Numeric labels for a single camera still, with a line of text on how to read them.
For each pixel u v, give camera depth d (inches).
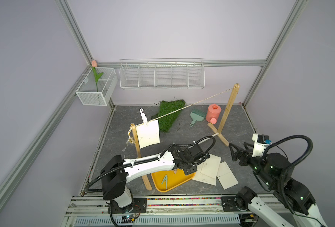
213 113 40.4
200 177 32.6
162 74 39.0
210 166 34.3
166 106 45.8
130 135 20.8
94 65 35.2
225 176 33.3
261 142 19.9
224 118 34.0
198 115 45.1
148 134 22.0
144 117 20.9
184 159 21.3
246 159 21.1
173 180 31.2
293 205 16.1
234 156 22.1
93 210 29.0
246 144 25.3
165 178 31.8
